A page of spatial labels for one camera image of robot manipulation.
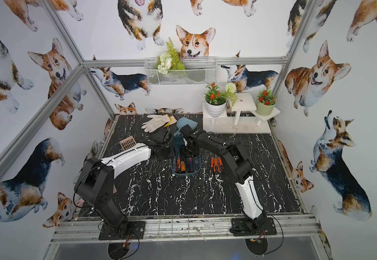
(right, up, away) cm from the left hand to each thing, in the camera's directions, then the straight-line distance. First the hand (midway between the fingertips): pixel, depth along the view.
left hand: (175, 150), depth 92 cm
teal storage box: (+4, -8, -1) cm, 9 cm away
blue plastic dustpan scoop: (+2, +17, +27) cm, 32 cm away
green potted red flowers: (+52, +27, +1) cm, 59 cm away
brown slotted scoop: (-33, +3, +14) cm, 36 cm away
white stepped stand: (+38, +28, +5) cm, 47 cm away
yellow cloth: (-5, +18, +26) cm, 32 cm away
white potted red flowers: (+23, +27, -4) cm, 36 cm away
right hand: (+4, -3, +3) cm, 6 cm away
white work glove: (-16, +17, +22) cm, 33 cm away
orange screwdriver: (+25, -8, +2) cm, 27 cm away
